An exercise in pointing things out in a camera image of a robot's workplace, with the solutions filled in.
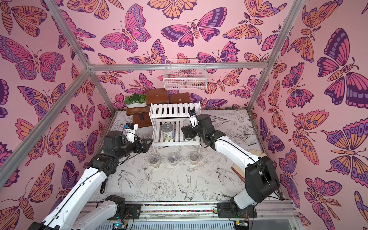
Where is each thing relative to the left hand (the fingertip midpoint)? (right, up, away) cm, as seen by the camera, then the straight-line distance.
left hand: (147, 137), depth 76 cm
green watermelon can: (+21, +8, +5) cm, 23 cm away
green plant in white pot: (-14, +23, +21) cm, 34 cm away
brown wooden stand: (-14, +13, +34) cm, 39 cm away
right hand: (+20, +6, +7) cm, 22 cm away
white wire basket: (+20, +40, +30) cm, 54 cm away
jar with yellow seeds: (+1, -15, +10) cm, 18 cm away
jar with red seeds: (+26, -14, +11) cm, 31 cm away
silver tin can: (+10, +3, +6) cm, 12 cm away
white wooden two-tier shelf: (+7, +9, +21) cm, 24 cm away
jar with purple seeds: (+13, -14, +11) cm, 22 cm away
